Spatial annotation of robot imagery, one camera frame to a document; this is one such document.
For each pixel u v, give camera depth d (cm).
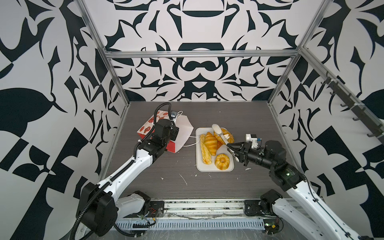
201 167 87
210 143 89
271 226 71
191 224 71
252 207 74
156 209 74
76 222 35
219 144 91
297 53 91
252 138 68
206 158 89
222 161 88
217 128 79
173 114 68
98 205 39
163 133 58
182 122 90
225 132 97
